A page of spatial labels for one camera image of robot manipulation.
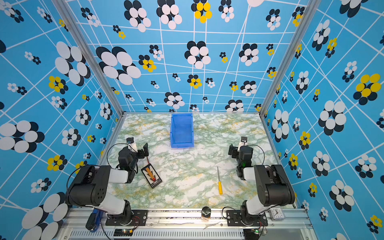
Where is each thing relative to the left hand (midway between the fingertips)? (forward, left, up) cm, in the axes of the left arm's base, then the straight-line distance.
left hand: (141, 143), depth 92 cm
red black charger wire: (-7, -4, -8) cm, 12 cm away
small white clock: (-37, -75, -7) cm, 84 cm away
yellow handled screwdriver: (-23, -48, -9) cm, 54 cm away
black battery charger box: (-18, -8, -8) cm, 21 cm away
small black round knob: (-38, -39, +1) cm, 55 cm away
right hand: (0, -64, -2) cm, 64 cm away
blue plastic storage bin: (+16, -24, -7) cm, 29 cm away
